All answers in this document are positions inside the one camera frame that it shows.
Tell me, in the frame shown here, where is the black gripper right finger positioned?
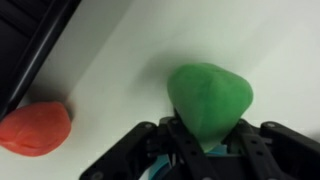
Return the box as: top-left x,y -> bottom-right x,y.
229,119 -> 320,180

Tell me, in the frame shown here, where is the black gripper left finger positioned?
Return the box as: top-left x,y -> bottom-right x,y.
79,116 -> 218,180

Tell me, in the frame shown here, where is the green toy pear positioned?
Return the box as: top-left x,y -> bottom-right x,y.
166,62 -> 254,154

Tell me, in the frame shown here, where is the orange toy fruit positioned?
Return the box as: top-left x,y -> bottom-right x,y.
0,101 -> 73,158

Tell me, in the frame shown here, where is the black baking tray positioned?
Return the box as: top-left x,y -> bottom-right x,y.
0,0 -> 83,119

